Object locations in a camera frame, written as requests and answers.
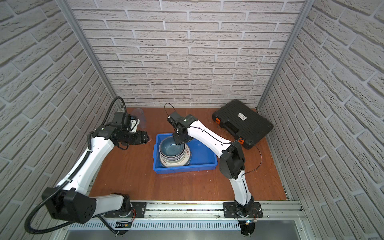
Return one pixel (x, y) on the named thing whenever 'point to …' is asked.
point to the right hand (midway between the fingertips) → (181, 140)
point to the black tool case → (243, 122)
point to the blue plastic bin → (203, 156)
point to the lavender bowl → (171, 158)
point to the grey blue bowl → (167, 147)
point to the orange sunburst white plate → (181, 162)
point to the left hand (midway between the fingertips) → (143, 137)
